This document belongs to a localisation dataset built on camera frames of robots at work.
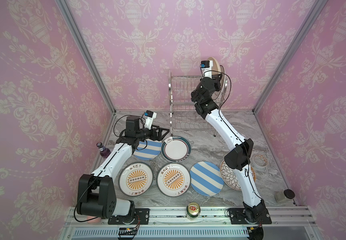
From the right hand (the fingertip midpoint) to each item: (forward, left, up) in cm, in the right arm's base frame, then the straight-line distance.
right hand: (223, 77), depth 74 cm
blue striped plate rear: (-14, +44, -43) cm, 63 cm away
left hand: (-15, +32, -22) cm, 41 cm away
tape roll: (-24, -28, -46) cm, 59 cm away
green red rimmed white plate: (-15, +25, -43) cm, 52 cm away
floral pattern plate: (-35, -5, -44) cm, 56 cm away
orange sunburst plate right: (-34, +27, -44) cm, 62 cm away
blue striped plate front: (-34, +9, -44) cm, 57 cm away
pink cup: (-57, +51, -10) cm, 77 cm away
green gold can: (-52, +19, -34) cm, 65 cm away
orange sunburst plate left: (-33, +50, -44) cm, 74 cm away
